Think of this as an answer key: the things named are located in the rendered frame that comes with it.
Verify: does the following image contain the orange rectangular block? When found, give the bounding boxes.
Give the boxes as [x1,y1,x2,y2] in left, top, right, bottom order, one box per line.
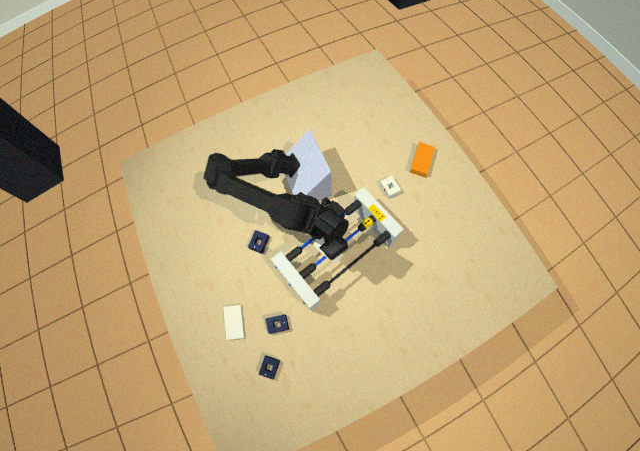
[410,142,435,178]

